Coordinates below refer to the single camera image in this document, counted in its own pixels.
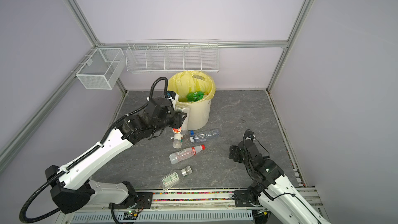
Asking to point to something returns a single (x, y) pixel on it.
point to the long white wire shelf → (170, 56)
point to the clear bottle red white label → (178, 138)
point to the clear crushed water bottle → (202, 137)
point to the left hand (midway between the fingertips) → (182, 116)
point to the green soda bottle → (195, 96)
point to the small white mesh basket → (102, 70)
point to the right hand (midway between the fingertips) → (237, 150)
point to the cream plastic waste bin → (199, 115)
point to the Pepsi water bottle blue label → (192, 136)
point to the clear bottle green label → (169, 180)
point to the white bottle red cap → (179, 155)
